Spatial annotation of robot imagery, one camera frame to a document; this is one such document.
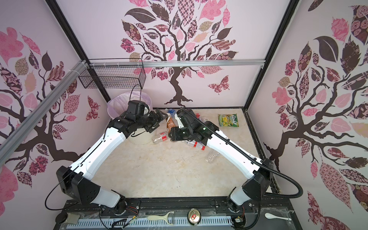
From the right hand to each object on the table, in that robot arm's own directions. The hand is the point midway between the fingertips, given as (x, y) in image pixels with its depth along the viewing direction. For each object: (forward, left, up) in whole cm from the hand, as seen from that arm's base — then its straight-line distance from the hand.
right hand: (172, 133), depth 72 cm
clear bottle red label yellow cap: (+12, +10, -23) cm, 28 cm away
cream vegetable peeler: (-34, +4, -25) cm, 42 cm away
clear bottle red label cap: (+7, -12, -23) cm, 27 cm away
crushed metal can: (-35, -10, -16) cm, 39 cm away
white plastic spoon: (-34, -50, -27) cm, 66 cm away
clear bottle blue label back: (+35, +4, -21) cm, 41 cm away
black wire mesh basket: (+45, +32, +8) cm, 56 cm away
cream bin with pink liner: (+25, +37, -3) cm, 45 cm away
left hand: (+7, +4, +1) cm, 8 cm away
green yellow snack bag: (+29, -40, -25) cm, 56 cm away
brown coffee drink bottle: (+4, +1, +3) cm, 5 cm away
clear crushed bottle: (0, -23, -26) cm, 35 cm away
